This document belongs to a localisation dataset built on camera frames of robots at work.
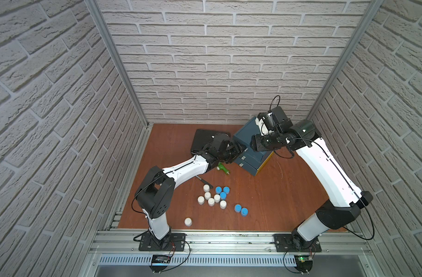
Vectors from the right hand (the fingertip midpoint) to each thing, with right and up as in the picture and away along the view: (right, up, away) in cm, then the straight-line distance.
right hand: (258, 143), depth 70 cm
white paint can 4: (-18, -28, +14) cm, 36 cm away
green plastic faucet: (-15, -14, +25) cm, 33 cm away
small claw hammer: (-21, -23, +19) cm, 37 cm away
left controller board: (-41, -48, -1) cm, 63 cm away
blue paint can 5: (-4, -33, +9) cm, 35 cm away
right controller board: (+19, -50, 0) cm, 54 cm away
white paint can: (-23, -24, +17) cm, 37 cm away
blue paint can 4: (-8, -32, +11) cm, 34 cm away
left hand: (-2, -2, +12) cm, 12 cm away
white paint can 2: (-22, -27, +14) cm, 38 cm away
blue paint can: (-17, -24, +16) cm, 34 cm away
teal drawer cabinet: (0, -9, +15) cm, 18 cm away
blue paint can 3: (-14, -27, +15) cm, 34 cm away
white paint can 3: (-21, -29, +12) cm, 38 cm away
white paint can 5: (-15, -30, +11) cm, 35 cm away
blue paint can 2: (-13, -25, +17) cm, 32 cm away
